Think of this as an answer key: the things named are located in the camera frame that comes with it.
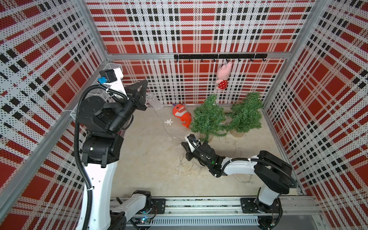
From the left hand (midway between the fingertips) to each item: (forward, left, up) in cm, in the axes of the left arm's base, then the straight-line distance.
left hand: (149, 82), depth 49 cm
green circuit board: (-36, +8, -55) cm, 66 cm away
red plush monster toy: (+32, -5, -50) cm, 59 cm away
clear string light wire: (-8, -10, -57) cm, 59 cm away
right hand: (-1, -10, -41) cm, 42 cm away
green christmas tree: (+12, -46, -33) cm, 57 cm away
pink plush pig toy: (+40, -35, -23) cm, 58 cm away
